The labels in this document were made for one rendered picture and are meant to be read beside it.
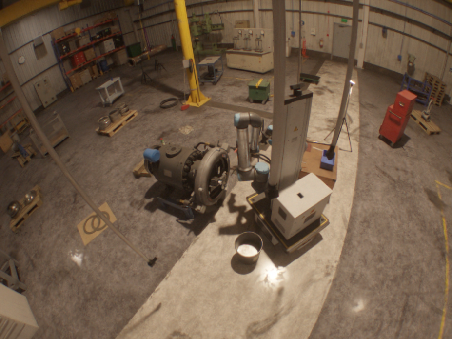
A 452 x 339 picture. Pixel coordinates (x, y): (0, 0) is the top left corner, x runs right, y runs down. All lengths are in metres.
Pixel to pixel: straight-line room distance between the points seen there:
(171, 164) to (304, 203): 1.62
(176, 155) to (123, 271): 1.78
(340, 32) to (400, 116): 7.92
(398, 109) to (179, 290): 5.00
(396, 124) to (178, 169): 4.39
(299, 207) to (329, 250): 1.03
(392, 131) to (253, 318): 4.41
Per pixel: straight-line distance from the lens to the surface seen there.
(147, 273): 2.82
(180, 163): 2.48
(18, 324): 3.86
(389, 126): 4.95
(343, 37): 11.97
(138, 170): 3.79
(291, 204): 1.98
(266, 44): 8.29
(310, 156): 3.11
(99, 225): 3.66
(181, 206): 2.80
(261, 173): 2.05
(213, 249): 2.67
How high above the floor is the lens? 2.43
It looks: 44 degrees down
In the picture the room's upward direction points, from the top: 8 degrees counter-clockwise
